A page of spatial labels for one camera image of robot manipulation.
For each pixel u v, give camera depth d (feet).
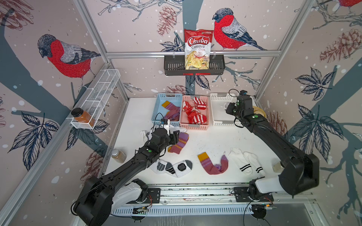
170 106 3.74
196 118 3.40
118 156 2.60
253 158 2.80
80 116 1.97
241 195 2.39
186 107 3.53
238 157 2.85
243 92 2.38
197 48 2.80
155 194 2.39
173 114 3.40
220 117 3.27
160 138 2.05
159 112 3.73
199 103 3.61
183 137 3.06
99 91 2.75
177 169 2.68
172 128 3.24
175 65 3.11
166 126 2.39
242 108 2.07
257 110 3.46
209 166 2.72
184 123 3.36
